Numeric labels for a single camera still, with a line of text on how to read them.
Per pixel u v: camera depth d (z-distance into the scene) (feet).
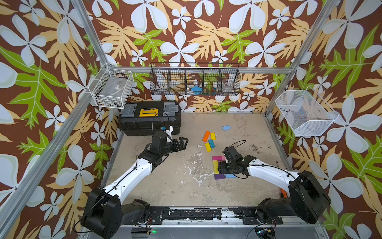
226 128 3.67
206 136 3.46
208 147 3.24
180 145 2.40
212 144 3.33
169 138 2.12
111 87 2.83
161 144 2.07
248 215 2.44
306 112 2.70
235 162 2.20
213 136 3.43
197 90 3.14
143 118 3.13
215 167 2.96
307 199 1.38
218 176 2.81
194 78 3.23
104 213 1.31
